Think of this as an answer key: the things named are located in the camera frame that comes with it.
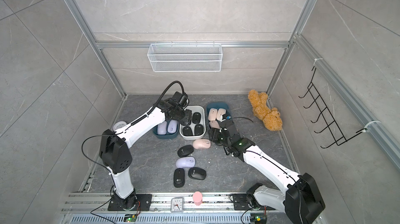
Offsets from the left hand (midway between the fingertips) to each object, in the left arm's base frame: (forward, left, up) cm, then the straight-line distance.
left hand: (189, 114), depth 87 cm
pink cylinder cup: (-41, -4, -8) cm, 42 cm away
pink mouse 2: (+10, -15, -14) cm, 22 cm away
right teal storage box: (+18, -19, -15) cm, 30 cm away
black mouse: (-15, +3, -15) cm, 22 cm away
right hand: (-11, -13, -2) cm, 17 cm away
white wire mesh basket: (+37, +3, +13) cm, 39 cm away
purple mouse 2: (-23, +3, -14) cm, 27 cm away
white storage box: (-2, -4, -15) cm, 16 cm away
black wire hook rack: (-27, -59, +17) cm, 67 cm away
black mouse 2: (-30, +6, -14) cm, 34 cm away
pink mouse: (-11, -6, -16) cm, 20 cm away
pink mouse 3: (+12, -20, -15) cm, 28 cm away
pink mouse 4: (+1, -15, -14) cm, 20 cm away
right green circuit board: (-48, -32, -19) cm, 61 cm away
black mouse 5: (-2, +3, -15) cm, 15 cm away
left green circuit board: (-46, +28, -18) cm, 57 cm away
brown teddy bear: (+1, -50, -8) cm, 51 cm away
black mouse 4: (+7, -3, -14) cm, 16 cm away
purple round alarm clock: (+4, +48, -15) cm, 50 cm away
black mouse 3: (-28, -4, -14) cm, 32 cm away
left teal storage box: (-5, +14, -16) cm, 22 cm away
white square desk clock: (-42, +6, -14) cm, 45 cm away
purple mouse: (0, +12, -13) cm, 18 cm away
